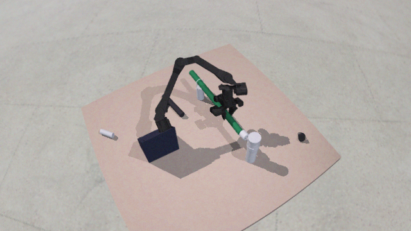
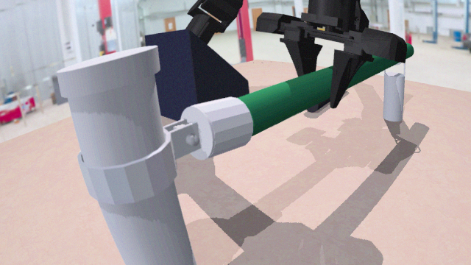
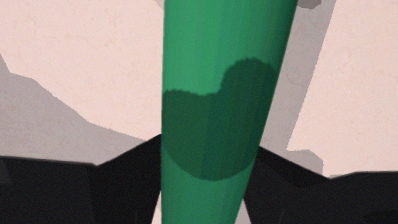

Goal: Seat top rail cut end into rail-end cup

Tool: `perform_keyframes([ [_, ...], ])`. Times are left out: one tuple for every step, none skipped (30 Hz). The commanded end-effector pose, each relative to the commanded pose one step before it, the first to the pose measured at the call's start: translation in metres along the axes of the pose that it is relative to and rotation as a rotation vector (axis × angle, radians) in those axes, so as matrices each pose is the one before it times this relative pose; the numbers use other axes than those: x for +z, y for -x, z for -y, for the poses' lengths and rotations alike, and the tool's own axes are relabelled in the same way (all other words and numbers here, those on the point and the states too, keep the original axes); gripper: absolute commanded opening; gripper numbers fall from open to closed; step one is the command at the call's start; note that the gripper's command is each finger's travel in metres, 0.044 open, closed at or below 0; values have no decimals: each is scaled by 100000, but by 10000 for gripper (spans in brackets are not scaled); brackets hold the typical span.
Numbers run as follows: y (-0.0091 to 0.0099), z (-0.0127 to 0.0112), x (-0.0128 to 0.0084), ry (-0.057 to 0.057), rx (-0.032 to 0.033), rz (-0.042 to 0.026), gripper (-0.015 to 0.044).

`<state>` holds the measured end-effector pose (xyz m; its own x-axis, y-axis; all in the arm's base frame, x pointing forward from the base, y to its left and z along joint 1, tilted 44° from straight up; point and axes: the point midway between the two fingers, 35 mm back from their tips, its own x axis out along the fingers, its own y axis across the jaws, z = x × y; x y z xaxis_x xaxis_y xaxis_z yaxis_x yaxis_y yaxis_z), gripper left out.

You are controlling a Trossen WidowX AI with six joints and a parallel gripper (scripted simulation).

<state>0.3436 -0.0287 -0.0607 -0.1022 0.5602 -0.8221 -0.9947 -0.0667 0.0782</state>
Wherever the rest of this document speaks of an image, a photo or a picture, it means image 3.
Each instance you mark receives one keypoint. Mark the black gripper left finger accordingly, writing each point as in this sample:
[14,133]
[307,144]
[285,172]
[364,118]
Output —
[124,190]

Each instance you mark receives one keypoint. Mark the green pipe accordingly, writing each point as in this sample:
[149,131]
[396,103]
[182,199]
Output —
[220,66]

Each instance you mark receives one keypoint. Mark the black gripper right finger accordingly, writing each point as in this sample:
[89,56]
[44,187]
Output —
[280,191]

